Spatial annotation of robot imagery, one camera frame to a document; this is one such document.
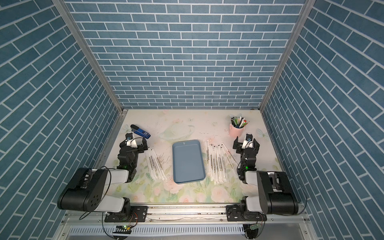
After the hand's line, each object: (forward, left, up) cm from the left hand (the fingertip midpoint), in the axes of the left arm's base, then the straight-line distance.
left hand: (139, 137), depth 89 cm
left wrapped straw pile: (-13, -10, -11) cm, 20 cm away
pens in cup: (+14, -63, -1) cm, 65 cm away
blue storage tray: (-11, -30, -13) cm, 34 cm away
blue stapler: (+10, +5, -8) cm, 14 cm away
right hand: (-1, -65, +2) cm, 65 cm away
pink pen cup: (+10, -61, -6) cm, 62 cm away
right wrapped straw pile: (-7, -48, -11) cm, 49 cm away
